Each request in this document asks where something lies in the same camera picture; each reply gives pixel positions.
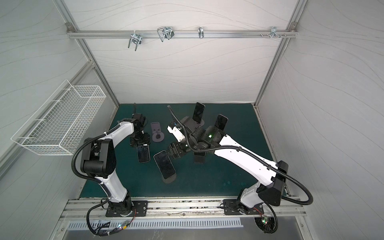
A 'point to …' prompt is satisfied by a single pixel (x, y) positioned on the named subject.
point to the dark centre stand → (199, 157)
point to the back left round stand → (157, 135)
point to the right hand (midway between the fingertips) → (174, 145)
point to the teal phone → (164, 164)
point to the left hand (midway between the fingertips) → (145, 141)
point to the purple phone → (221, 122)
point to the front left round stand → (169, 179)
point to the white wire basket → (56, 128)
